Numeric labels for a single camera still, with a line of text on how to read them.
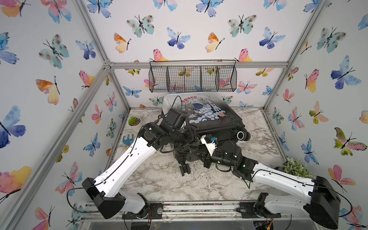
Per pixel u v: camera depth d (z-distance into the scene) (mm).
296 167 705
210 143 610
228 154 557
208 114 790
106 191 377
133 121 991
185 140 572
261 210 640
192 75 984
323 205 387
